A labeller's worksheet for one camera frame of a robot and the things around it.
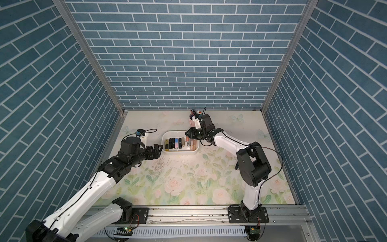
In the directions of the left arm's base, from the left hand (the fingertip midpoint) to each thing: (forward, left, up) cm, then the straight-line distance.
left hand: (160, 147), depth 78 cm
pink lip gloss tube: (+12, -16, -17) cm, 26 cm away
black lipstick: (+13, -1, -17) cm, 21 cm away
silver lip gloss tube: (+12, -14, -17) cm, 25 cm away
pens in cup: (+32, -18, -8) cm, 37 cm away
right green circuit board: (-34, -48, -23) cm, 63 cm away
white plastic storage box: (+18, +1, -13) cm, 22 cm away
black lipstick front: (+14, -8, -18) cm, 24 cm away
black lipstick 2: (+14, -3, -16) cm, 22 cm away
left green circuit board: (-34, +16, -22) cm, 43 cm away
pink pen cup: (+25, -16, -10) cm, 32 cm away
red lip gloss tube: (+10, -13, -6) cm, 17 cm away
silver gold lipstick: (+15, -10, -18) cm, 26 cm away
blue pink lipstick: (+13, -5, -17) cm, 22 cm away
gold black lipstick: (+12, +1, -17) cm, 20 cm away
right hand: (+12, -13, -5) cm, 19 cm away
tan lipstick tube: (+12, -18, -17) cm, 27 cm away
